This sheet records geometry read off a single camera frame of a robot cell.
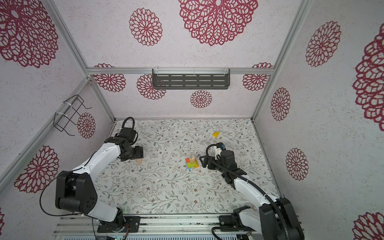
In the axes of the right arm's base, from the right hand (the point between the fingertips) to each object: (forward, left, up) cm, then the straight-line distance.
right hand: (205, 156), depth 85 cm
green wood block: (-1, +8, -10) cm, 13 cm away
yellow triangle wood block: (+27, -9, -12) cm, 31 cm away
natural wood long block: (+2, +43, -11) cm, 44 cm away
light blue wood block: (-2, +10, -11) cm, 15 cm away
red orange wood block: (+3, +11, -11) cm, 16 cm away
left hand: (-1, +41, -2) cm, 41 cm away
